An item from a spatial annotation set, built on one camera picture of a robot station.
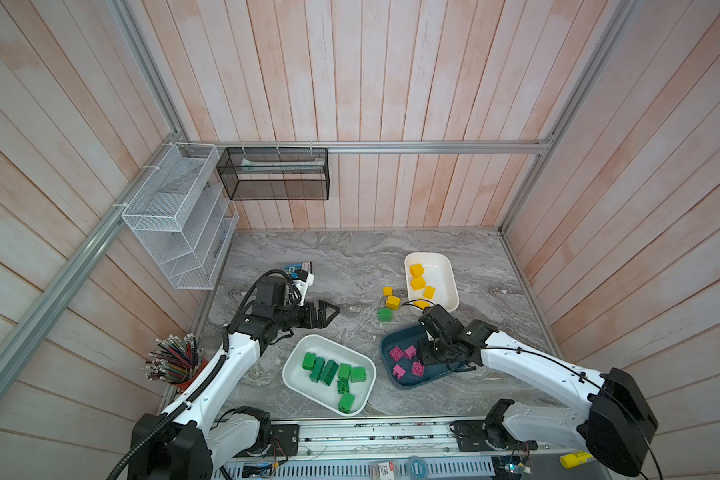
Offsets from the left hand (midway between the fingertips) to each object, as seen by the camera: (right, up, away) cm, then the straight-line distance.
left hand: (327, 315), depth 79 cm
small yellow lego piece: (+19, +4, +23) cm, 30 cm away
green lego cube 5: (+5, -23, -1) cm, 24 cm away
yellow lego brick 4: (+25, +4, -4) cm, 25 cm away
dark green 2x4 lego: (0, -16, +3) cm, 17 cm away
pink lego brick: (+25, -16, +4) cm, 30 cm away
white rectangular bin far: (+38, +10, +28) cm, 49 cm away
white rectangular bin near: (-8, -18, +3) cm, 20 cm away
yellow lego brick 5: (+21, +1, +19) cm, 28 cm away
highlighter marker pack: (-15, +12, +28) cm, 34 cm away
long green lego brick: (-3, -16, +4) cm, 17 cm away
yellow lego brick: (+31, +11, +28) cm, 43 cm away
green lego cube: (+18, -3, +16) cm, 24 cm away
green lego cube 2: (-6, -14, +5) cm, 16 cm away
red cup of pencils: (-39, -11, -3) cm, 41 cm away
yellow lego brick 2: (+29, +7, +23) cm, 38 cm away
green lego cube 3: (+5, -17, +5) cm, 18 cm away
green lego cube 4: (+9, -17, +3) cm, 19 cm away
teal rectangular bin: (+21, -12, +7) cm, 25 cm away
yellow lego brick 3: (+33, +4, +22) cm, 40 cm away
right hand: (+27, -11, +4) cm, 29 cm away
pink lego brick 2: (+20, -16, +3) cm, 26 cm away
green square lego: (+4, -20, +1) cm, 20 cm away
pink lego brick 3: (+24, -12, +6) cm, 27 cm away
